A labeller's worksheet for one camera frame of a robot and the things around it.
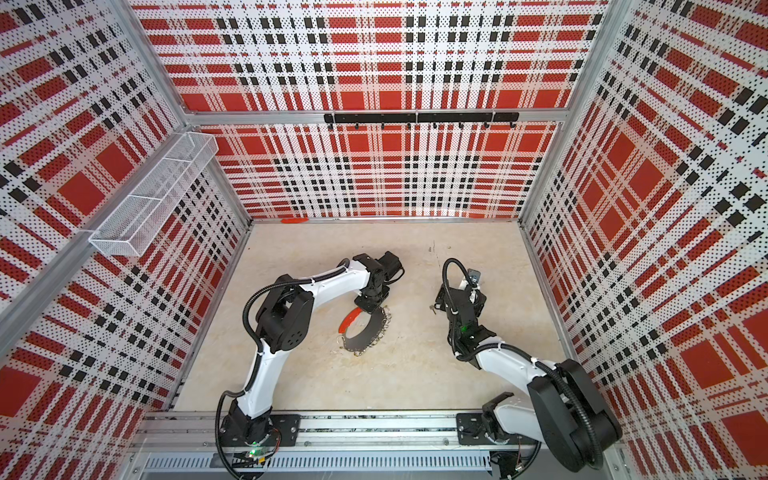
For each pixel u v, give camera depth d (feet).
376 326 3.07
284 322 1.85
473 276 2.40
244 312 1.74
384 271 2.46
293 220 4.18
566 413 1.36
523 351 1.70
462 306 2.09
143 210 2.40
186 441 2.44
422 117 2.90
